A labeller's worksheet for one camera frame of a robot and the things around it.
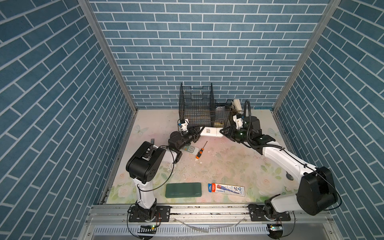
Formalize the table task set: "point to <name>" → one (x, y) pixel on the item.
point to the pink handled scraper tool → (152, 141)
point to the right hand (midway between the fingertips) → (219, 130)
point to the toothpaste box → (227, 189)
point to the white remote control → (212, 131)
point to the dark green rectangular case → (183, 190)
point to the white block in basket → (237, 106)
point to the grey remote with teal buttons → (193, 150)
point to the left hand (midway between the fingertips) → (205, 128)
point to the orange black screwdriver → (197, 156)
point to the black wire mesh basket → (198, 106)
